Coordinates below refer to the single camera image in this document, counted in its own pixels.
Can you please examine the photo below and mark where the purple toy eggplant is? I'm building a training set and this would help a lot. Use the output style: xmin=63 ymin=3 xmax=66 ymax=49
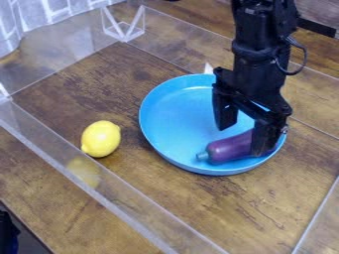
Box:
xmin=196 ymin=130 xmax=252 ymax=165

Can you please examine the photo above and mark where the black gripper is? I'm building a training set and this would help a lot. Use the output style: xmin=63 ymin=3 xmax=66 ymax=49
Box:
xmin=212 ymin=42 xmax=292 ymax=157

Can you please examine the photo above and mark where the clear acrylic enclosure wall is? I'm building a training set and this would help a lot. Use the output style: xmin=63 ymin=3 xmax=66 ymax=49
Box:
xmin=0 ymin=0 xmax=339 ymax=254

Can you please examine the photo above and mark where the blue round plastic tray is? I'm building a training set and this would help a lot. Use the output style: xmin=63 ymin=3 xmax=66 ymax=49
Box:
xmin=139 ymin=73 xmax=286 ymax=176

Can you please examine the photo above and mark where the yellow toy lemon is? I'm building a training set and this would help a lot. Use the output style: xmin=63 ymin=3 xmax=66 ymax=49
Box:
xmin=82 ymin=120 xmax=120 ymax=158

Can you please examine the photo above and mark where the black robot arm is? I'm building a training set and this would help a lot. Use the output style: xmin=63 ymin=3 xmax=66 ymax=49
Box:
xmin=212 ymin=0 xmax=299 ymax=157

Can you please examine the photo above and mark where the white patterned curtain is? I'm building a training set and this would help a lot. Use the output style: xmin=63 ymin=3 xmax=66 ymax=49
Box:
xmin=0 ymin=0 xmax=124 ymax=58

